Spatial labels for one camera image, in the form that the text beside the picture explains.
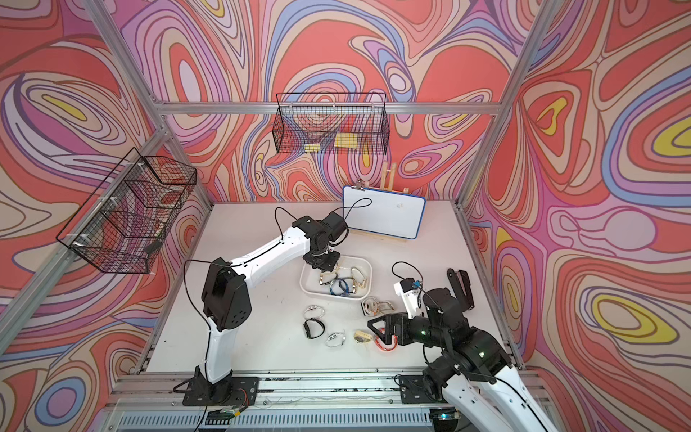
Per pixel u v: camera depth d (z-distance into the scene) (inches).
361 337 31.9
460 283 36.7
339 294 35.1
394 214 36.5
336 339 32.2
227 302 19.7
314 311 34.1
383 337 23.1
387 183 35.6
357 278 37.6
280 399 28.8
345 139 35.5
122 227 29.3
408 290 24.1
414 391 28.8
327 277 37.2
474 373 17.6
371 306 34.8
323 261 29.1
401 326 22.6
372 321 24.8
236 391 28.8
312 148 32.4
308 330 32.1
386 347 31.6
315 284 36.9
